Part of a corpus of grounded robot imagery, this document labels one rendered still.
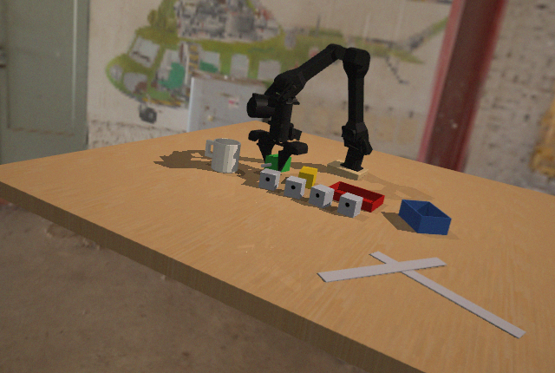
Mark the red tray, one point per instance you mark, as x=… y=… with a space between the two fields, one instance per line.
x=370 y=201

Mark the grey flat bar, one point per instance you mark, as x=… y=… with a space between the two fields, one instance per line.
x=373 y=270
x=456 y=298

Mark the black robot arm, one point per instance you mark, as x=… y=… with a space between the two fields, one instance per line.
x=290 y=83

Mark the blue open-top tray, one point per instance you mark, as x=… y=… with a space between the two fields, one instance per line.
x=424 y=217

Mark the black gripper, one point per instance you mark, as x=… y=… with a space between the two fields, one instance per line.
x=279 y=131

